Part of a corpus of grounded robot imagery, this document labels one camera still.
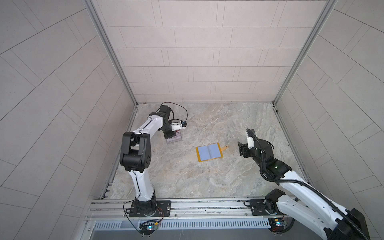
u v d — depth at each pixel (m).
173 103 0.81
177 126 0.83
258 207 0.71
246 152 0.70
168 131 0.82
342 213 0.40
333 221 0.40
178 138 0.96
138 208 0.65
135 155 0.50
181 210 0.71
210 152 0.91
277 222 0.69
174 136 0.83
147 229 0.65
